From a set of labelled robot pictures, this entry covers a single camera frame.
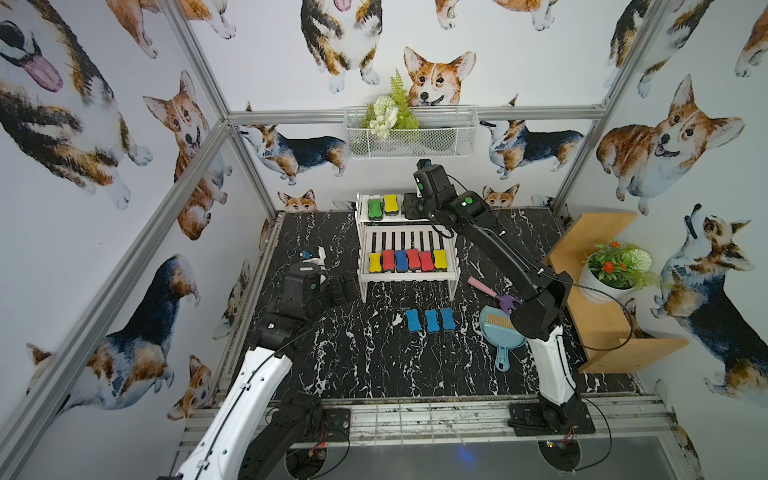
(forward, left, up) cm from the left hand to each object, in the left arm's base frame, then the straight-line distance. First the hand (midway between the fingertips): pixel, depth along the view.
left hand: (340, 271), depth 75 cm
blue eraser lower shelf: (+9, -15, -10) cm, 20 cm away
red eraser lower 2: (+10, -19, -10) cm, 24 cm away
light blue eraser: (-4, -19, -22) cm, 29 cm away
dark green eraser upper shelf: (+18, -8, +4) cm, 20 cm away
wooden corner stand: (-11, -71, -16) cm, 74 cm away
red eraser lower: (+10, -11, -10) cm, 18 cm away
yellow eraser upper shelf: (+19, -13, +5) cm, 23 cm away
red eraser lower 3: (+8, -23, -10) cm, 26 cm away
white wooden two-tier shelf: (+15, -13, -12) cm, 23 cm away
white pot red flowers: (-1, -70, -1) cm, 70 cm away
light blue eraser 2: (-4, -24, -22) cm, 33 cm away
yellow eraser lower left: (+9, -8, -10) cm, 15 cm away
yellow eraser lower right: (+9, -27, -9) cm, 30 cm away
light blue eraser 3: (-4, -29, -22) cm, 37 cm away
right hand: (+21, -21, +8) cm, 31 cm away
